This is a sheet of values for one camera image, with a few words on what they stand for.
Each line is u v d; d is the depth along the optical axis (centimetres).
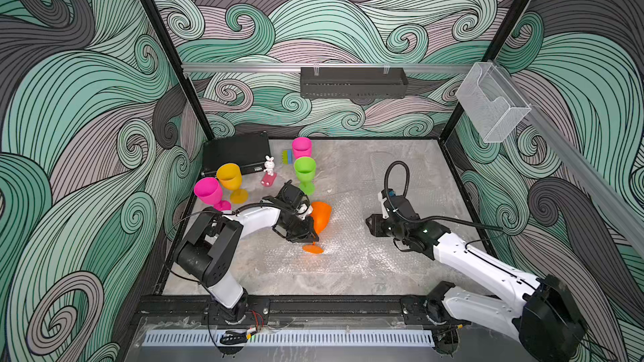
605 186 55
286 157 110
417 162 111
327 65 94
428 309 65
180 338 70
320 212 86
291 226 75
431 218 62
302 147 99
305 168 94
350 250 85
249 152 113
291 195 74
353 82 95
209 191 82
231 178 87
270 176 106
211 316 72
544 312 38
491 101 78
